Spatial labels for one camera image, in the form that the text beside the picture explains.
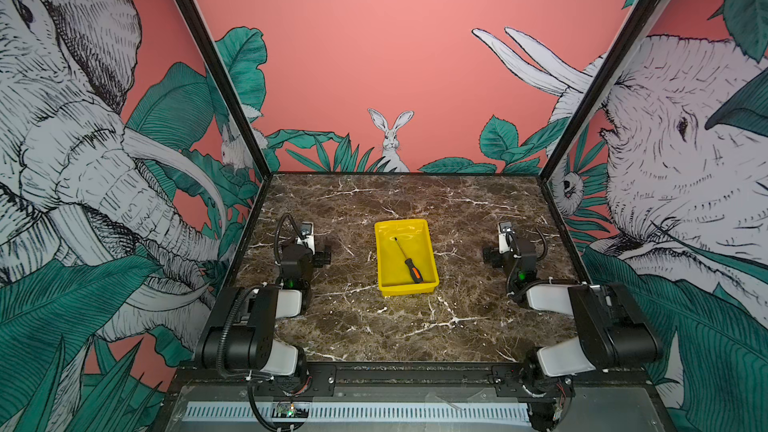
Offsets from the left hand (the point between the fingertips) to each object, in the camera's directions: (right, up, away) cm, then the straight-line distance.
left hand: (309, 232), depth 91 cm
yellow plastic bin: (+26, -14, 0) cm, 29 cm away
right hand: (+60, -1, +2) cm, 60 cm away
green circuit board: (+2, -40, -21) cm, 46 cm away
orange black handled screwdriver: (+34, -13, -1) cm, 36 cm away
